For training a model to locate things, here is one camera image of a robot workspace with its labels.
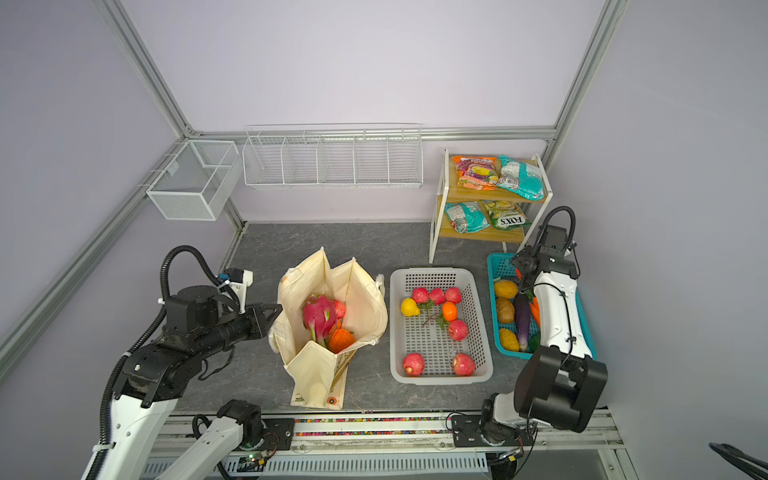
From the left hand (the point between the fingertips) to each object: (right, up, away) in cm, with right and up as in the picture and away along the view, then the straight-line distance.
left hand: (281, 313), depth 66 cm
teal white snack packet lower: (+49, +25, +30) cm, 62 cm away
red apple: (+9, -4, +24) cm, 26 cm away
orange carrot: (+70, -5, +27) cm, 75 cm away
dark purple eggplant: (+64, -7, +25) cm, 69 cm away
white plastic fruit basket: (+39, -12, +25) cm, 48 cm away
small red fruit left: (+33, 0, +28) cm, 43 cm away
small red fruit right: (+44, 0, +28) cm, 52 cm away
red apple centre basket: (+44, -9, +21) cm, 49 cm away
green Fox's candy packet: (+62, +25, +31) cm, 74 cm away
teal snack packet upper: (+61, +34, +16) cm, 72 cm away
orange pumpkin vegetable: (+11, -10, +13) cm, 19 cm away
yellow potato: (+61, +1, +29) cm, 67 cm away
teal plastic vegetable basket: (+61, +8, +33) cm, 70 cm away
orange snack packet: (+49, +36, +17) cm, 63 cm away
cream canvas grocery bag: (+7, -16, +7) cm, 19 cm away
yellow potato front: (+58, -12, +19) cm, 62 cm away
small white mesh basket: (-40, +36, +31) cm, 61 cm away
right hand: (+64, +9, +17) cm, 66 cm away
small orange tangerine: (+42, -4, +24) cm, 49 cm away
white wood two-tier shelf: (+58, +32, +38) cm, 77 cm away
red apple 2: (+31, -17, +13) cm, 37 cm away
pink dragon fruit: (+5, -4, +13) cm, 15 cm away
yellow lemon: (+30, -4, +26) cm, 40 cm away
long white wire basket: (+4, +46, +35) cm, 58 cm away
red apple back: (+44, -17, +14) cm, 49 cm away
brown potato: (+59, -4, +25) cm, 64 cm away
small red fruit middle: (+39, -1, +28) cm, 48 cm away
